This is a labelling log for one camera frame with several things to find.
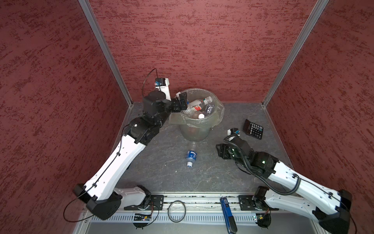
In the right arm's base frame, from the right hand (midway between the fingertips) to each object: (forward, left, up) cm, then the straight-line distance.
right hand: (221, 149), depth 74 cm
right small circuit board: (-28, -19, -20) cm, 39 cm away
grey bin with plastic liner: (+15, +13, -3) cm, 20 cm away
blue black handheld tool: (-29, -2, -14) cm, 32 cm away
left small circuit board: (-27, +43, -20) cm, 54 cm away
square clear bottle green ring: (+30, +5, +8) cm, 31 cm away
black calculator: (+23, -29, -17) cm, 41 cm away
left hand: (+14, +21, +25) cm, 36 cm away
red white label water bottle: (+16, +11, +10) cm, 22 cm away
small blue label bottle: (+2, +16, -12) cm, 20 cm away
